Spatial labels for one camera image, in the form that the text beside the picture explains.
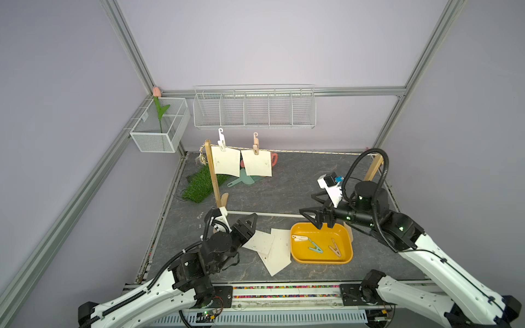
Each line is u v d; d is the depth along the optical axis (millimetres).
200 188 990
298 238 854
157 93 899
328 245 845
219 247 489
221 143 612
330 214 535
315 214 549
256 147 586
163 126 886
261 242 876
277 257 831
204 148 620
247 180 1082
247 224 679
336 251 826
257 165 672
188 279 494
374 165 609
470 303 390
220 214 634
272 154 627
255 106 969
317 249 831
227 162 667
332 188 540
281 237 873
